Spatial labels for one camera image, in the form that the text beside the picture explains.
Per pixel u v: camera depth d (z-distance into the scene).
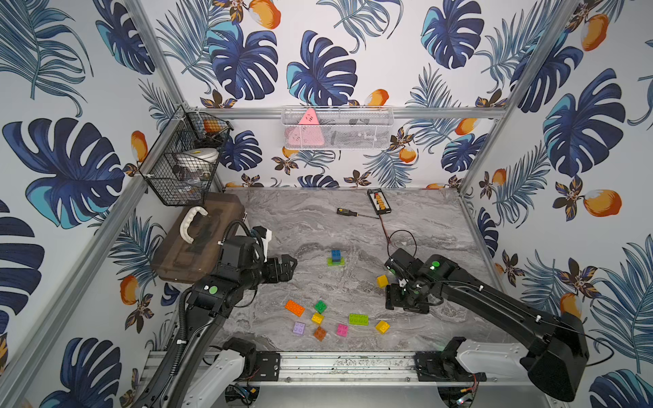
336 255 0.92
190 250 0.82
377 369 0.76
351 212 1.10
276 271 0.62
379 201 1.14
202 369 0.56
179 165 0.85
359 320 0.84
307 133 0.90
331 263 0.95
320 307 0.85
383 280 0.90
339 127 0.93
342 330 0.81
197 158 0.80
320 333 0.80
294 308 0.86
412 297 0.63
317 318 0.82
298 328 0.80
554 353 0.38
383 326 0.80
